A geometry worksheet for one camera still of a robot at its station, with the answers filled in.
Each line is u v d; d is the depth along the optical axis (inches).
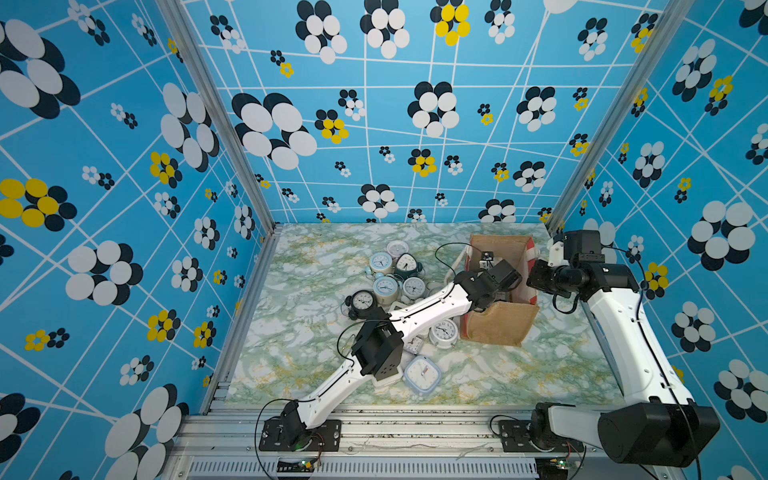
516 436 28.8
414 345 34.1
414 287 38.2
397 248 43.4
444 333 34.5
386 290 38.0
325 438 28.6
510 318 30.4
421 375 31.7
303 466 27.7
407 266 40.4
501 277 26.3
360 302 37.0
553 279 25.3
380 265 40.6
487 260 30.4
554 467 27.6
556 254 27.2
